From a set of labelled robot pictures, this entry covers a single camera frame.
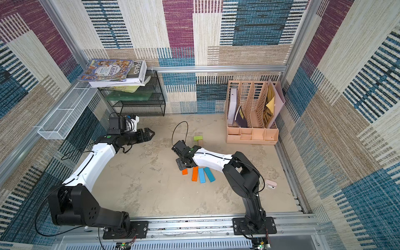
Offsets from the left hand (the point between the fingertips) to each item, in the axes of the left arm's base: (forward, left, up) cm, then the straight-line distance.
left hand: (147, 133), depth 85 cm
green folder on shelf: (+23, +16, +8) cm, 29 cm away
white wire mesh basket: (-5, +35, +14) cm, 38 cm away
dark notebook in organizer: (+20, -55, -10) cm, 59 cm away
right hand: (-8, -20, -16) cm, 27 cm away
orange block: (-13, -19, -19) cm, 30 cm away
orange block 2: (-14, -25, -20) cm, 35 cm away
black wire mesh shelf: (+29, +7, -1) cm, 30 cm away
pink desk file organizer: (+34, -68, -14) cm, 77 cm away
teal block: (-15, -33, -20) cm, 42 cm away
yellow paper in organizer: (+15, -69, +6) cm, 71 cm away
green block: (+12, -26, -20) cm, 34 cm away
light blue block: (-16, -29, -19) cm, 38 cm away
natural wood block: (+7, -28, -20) cm, 35 cm away
